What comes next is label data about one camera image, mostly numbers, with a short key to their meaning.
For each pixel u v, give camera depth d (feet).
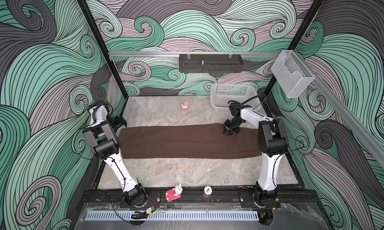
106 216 2.29
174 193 2.33
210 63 3.11
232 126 2.77
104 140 1.83
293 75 2.50
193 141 3.06
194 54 3.05
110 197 2.46
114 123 2.79
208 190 2.33
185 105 3.63
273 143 1.78
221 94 4.30
